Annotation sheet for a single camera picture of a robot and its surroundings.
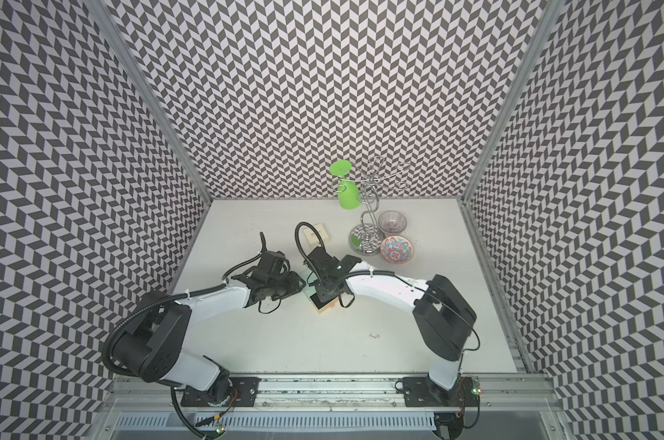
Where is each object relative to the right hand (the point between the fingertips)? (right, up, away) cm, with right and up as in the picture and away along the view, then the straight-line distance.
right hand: (331, 291), depth 85 cm
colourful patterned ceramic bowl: (+24, +11, +17) cm, 31 cm away
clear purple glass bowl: (+23, +22, +23) cm, 39 cm away
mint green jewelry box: (-6, -1, +2) cm, 7 cm away
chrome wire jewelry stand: (+13, +16, +17) cm, 27 cm away
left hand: (-10, 0, +6) cm, 11 cm away
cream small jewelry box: (-5, +17, -8) cm, 20 cm away
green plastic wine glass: (+6, +31, +7) cm, 32 cm away
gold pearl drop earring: (+13, -13, -2) cm, 19 cm away
